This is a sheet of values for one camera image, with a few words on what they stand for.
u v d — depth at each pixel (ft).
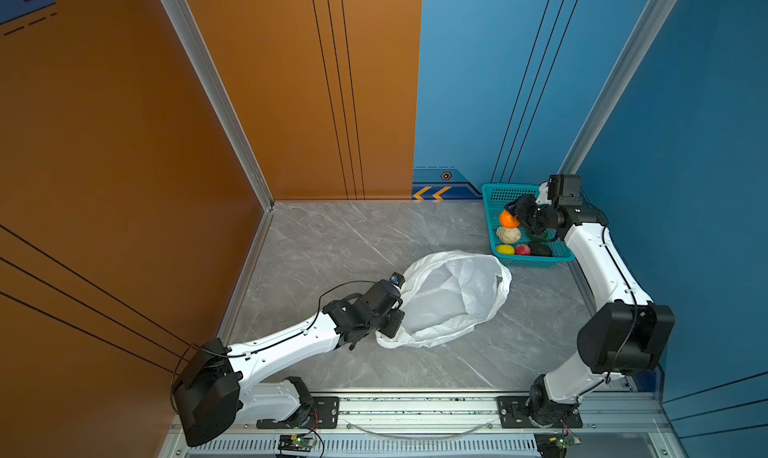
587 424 2.37
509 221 2.66
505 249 3.22
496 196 3.80
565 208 1.97
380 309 2.05
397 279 2.34
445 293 3.08
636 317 1.41
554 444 2.30
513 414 2.38
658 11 2.37
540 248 3.24
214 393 1.31
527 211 2.44
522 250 3.26
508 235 3.38
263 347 1.50
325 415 2.43
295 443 2.31
